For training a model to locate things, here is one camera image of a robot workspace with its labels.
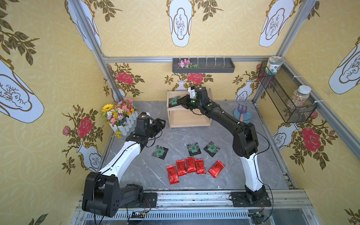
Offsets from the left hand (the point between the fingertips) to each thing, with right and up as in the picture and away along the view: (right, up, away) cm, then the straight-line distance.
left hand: (158, 122), depth 86 cm
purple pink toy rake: (+63, +7, +28) cm, 70 cm away
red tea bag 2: (+14, -27, -2) cm, 30 cm away
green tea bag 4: (+34, -18, +7) cm, 39 cm away
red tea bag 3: (+19, -25, -1) cm, 32 cm away
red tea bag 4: (+25, -26, -2) cm, 36 cm away
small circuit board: (-9, -47, -12) cm, 50 cm away
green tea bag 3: (+22, -18, +7) cm, 29 cm away
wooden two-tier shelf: (+12, +3, +23) cm, 27 cm away
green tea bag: (0, -20, +7) cm, 21 cm away
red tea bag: (+9, -31, -5) cm, 32 cm away
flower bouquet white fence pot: (-25, +4, +5) cm, 26 cm away
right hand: (+14, +16, +5) cm, 22 cm away
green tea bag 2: (+8, +13, +6) cm, 17 cm away
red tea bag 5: (+35, -27, -2) cm, 45 cm away
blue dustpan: (+66, +4, +25) cm, 70 cm away
